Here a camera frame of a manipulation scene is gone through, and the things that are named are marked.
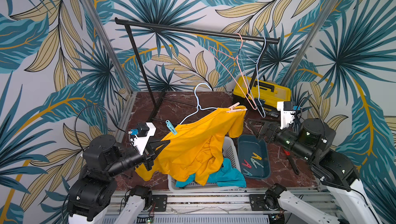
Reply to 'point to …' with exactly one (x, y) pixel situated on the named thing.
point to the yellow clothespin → (257, 157)
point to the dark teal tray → (247, 144)
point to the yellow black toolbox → (270, 93)
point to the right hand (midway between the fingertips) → (254, 120)
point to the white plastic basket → (229, 153)
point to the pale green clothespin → (254, 163)
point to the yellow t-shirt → (196, 147)
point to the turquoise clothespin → (247, 173)
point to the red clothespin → (247, 165)
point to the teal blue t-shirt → (228, 176)
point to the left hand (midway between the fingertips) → (167, 144)
